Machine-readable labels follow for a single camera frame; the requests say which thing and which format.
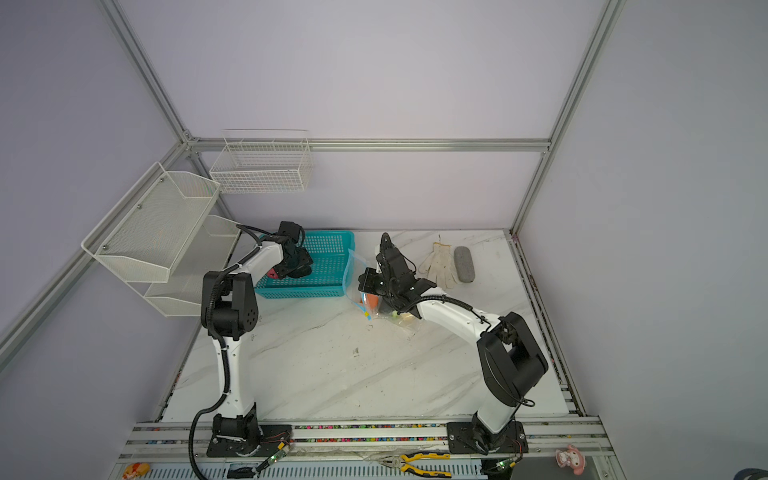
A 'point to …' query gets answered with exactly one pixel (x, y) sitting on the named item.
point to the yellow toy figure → (134, 470)
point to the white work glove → (439, 266)
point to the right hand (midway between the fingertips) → (355, 277)
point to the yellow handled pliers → (400, 461)
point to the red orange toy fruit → (373, 300)
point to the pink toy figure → (572, 457)
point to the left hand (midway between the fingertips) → (297, 265)
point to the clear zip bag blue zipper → (353, 262)
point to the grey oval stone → (464, 264)
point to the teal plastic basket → (328, 250)
